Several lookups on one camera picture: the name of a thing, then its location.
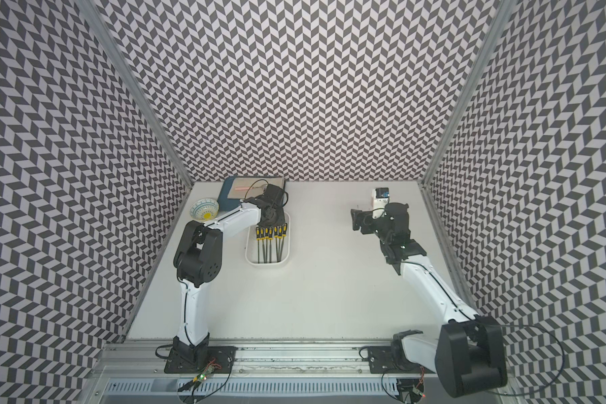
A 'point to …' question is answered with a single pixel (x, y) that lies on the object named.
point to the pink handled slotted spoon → (241, 188)
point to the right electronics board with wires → (411, 390)
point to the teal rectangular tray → (225, 204)
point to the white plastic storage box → (268, 252)
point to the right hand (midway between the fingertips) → (363, 213)
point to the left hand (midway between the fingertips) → (277, 221)
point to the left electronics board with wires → (188, 393)
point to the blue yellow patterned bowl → (204, 209)
